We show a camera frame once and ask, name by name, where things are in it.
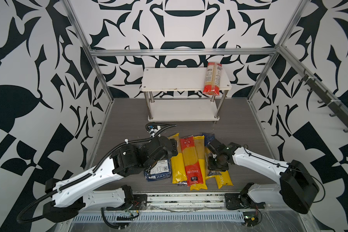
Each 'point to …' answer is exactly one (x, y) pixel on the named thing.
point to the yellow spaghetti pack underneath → (199, 144)
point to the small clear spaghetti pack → (214, 173)
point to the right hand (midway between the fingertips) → (209, 166)
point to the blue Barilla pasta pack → (162, 170)
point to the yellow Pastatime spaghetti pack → (224, 179)
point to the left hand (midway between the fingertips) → (168, 141)
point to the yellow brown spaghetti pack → (179, 174)
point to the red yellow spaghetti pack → (191, 162)
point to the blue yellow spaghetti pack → (208, 137)
